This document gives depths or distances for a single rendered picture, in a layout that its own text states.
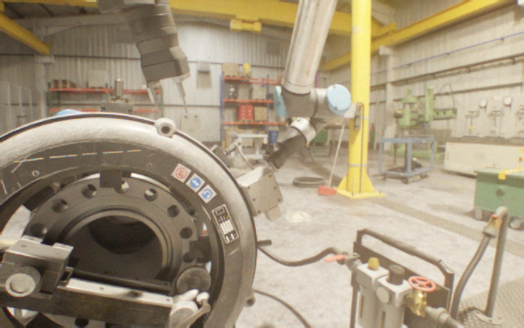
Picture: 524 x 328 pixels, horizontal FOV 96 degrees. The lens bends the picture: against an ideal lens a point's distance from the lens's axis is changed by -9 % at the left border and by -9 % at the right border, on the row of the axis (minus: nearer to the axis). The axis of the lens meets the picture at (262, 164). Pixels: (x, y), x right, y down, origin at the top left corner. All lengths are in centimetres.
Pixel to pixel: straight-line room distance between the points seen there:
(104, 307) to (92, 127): 39
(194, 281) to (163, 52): 57
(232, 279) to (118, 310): 28
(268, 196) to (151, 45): 47
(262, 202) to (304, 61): 39
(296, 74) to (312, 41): 10
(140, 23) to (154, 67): 7
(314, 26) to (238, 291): 70
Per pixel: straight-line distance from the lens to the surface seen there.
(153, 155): 61
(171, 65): 48
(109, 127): 62
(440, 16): 1330
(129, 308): 71
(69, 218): 79
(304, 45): 69
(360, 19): 433
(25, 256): 63
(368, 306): 107
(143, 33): 47
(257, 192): 71
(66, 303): 71
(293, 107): 77
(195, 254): 82
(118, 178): 74
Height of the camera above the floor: 94
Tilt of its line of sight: 7 degrees down
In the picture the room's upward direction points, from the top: straight up
